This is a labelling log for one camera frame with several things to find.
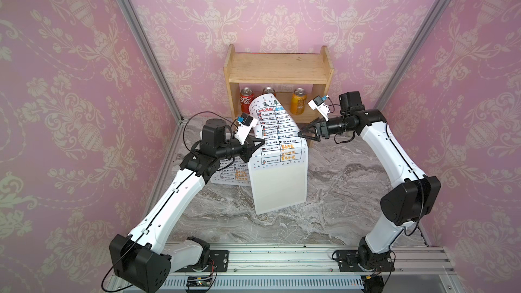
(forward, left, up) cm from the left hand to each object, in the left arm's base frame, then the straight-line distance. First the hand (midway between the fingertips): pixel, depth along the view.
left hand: (264, 142), depth 70 cm
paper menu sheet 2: (+6, -3, +3) cm, 8 cm away
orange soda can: (+24, -14, -1) cm, 28 cm away
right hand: (+6, -14, -1) cm, 16 cm away
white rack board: (+2, +14, -24) cm, 27 cm away
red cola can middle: (+28, -1, +1) cm, 29 cm away
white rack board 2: (-8, -6, -12) cm, 15 cm away
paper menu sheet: (+2, +13, -23) cm, 27 cm away
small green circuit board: (-37, +22, -33) cm, 54 cm away
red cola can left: (+25, +8, +1) cm, 26 cm away
